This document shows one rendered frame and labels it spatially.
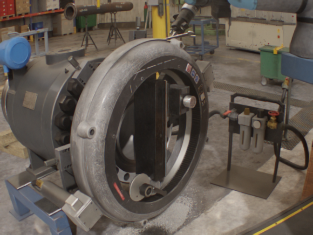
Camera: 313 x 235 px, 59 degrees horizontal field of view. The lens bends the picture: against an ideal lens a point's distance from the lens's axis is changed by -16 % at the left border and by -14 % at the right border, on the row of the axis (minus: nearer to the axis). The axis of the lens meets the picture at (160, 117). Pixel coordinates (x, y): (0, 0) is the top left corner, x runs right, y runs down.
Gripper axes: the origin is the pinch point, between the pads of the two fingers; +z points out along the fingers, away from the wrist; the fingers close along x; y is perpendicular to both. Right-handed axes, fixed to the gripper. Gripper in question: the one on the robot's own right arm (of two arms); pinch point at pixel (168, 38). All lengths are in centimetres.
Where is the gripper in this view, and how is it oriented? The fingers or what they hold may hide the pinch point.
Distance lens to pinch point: 170.2
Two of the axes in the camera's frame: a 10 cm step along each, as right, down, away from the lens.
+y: 6.5, 0.4, -7.6
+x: 6.2, 5.6, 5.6
